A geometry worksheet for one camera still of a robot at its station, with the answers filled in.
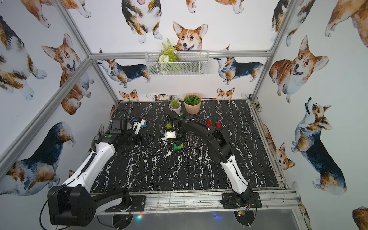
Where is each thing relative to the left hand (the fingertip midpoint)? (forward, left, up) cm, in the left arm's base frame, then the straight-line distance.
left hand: (149, 134), depth 82 cm
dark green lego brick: (-1, -14, -14) cm, 20 cm away
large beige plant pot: (+30, -25, -5) cm, 40 cm away
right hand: (+2, -14, -10) cm, 18 cm away
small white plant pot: (+29, -13, -8) cm, 32 cm away
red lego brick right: (+16, -44, -14) cm, 49 cm away
